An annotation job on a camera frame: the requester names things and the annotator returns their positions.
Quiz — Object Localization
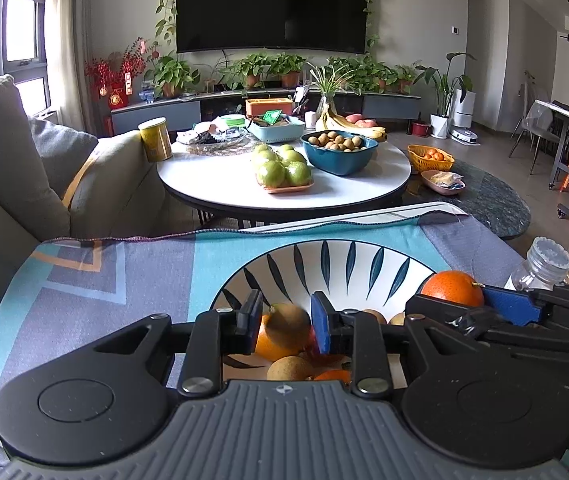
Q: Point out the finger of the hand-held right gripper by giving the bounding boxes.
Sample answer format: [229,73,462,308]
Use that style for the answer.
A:
[481,285,569,325]
[407,294,490,333]

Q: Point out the grey television cabinet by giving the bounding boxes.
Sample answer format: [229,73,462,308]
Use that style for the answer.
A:
[109,91,422,136]

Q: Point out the red apple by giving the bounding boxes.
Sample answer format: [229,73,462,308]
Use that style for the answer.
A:
[297,327,319,358]

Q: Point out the grey sofa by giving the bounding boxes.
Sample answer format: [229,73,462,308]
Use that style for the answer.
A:
[0,74,165,311]

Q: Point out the beige curtain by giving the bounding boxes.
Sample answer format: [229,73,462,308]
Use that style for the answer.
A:
[47,0,95,133]

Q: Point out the black wall television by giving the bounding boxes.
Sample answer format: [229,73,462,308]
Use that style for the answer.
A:
[175,0,369,55]

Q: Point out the pile of small brown fruits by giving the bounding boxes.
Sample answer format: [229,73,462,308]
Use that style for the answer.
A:
[308,130,367,153]

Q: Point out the glass tray with snacks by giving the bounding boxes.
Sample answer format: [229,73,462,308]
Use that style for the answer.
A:
[177,125,250,157]

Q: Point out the light blue basket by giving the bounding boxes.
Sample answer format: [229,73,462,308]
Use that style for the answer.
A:
[247,115,306,143]

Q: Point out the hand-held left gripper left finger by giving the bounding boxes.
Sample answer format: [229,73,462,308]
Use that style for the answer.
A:
[89,290,265,398]

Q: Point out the dark blue bowl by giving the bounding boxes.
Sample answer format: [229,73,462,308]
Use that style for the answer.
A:
[300,130,379,177]

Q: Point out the large potted pothos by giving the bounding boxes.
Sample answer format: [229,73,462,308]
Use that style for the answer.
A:
[149,52,200,98]

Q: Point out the beige cushion with yellow strap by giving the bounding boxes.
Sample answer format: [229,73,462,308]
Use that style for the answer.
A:
[62,130,165,241]

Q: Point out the dark marble round table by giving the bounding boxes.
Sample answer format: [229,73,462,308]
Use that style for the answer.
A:
[399,160,532,241]

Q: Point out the white round coffee table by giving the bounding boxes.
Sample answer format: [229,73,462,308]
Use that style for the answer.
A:
[157,127,411,226]

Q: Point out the bumpy mandarin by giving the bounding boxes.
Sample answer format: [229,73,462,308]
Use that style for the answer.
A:
[313,369,352,386]

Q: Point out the dark framed window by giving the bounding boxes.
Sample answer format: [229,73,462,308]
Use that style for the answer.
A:
[0,0,50,116]

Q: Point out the tray of green apples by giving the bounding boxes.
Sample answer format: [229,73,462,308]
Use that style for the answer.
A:
[251,143,315,195]

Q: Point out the tall plant in white pot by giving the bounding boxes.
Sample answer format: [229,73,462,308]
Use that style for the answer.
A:
[414,51,477,139]

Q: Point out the white bowl with blue stripes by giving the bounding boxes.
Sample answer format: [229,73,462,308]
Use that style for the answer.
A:
[209,240,437,391]

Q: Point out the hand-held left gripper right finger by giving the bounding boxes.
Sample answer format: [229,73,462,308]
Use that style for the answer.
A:
[311,291,465,398]

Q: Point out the yellow can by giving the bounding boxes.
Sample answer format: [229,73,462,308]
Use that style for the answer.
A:
[138,117,172,163]

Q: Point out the clear dining chair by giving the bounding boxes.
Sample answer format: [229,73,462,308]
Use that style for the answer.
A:
[508,100,555,176]

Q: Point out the potted green plant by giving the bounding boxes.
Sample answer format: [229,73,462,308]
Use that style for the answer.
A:
[269,52,307,88]
[327,56,365,86]
[361,57,397,92]
[224,54,278,90]
[394,64,422,95]

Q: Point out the orange basket of mandarins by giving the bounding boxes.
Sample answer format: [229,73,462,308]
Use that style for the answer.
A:
[407,144,456,173]

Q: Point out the clear bottle with orange label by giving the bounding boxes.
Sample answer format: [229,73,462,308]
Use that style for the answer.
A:
[504,236,569,291]

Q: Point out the dark grey pillow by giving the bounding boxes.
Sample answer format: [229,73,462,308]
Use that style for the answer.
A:
[28,116,99,201]

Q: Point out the orange box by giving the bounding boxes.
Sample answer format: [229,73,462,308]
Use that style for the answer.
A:
[245,97,295,118]

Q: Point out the red berry decoration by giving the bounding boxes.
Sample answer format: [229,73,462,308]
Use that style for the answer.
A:
[84,37,158,110]

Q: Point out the glass vase with spider plant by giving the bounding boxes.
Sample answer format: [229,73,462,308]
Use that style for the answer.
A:
[307,65,360,131]

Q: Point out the blue and grey tablecloth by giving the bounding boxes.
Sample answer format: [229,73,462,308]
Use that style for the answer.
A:
[0,222,527,480]

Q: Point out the pink dish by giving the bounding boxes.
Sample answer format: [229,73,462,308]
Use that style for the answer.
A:
[420,170,466,196]

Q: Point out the bunch of bananas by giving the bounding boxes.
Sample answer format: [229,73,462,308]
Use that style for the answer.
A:
[317,109,387,142]

